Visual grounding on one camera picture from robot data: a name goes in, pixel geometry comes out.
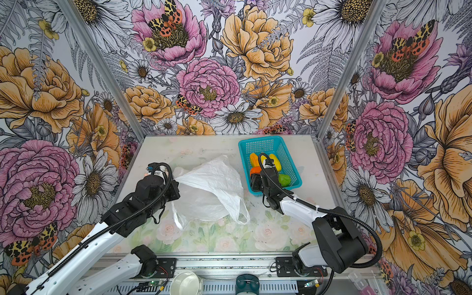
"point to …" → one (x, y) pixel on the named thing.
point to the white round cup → (187, 283)
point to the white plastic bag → (210, 190)
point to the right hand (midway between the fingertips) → (255, 180)
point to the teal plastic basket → (273, 145)
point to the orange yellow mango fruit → (254, 160)
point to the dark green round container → (247, 284)
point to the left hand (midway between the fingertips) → (177, 188)
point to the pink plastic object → (361, 284)
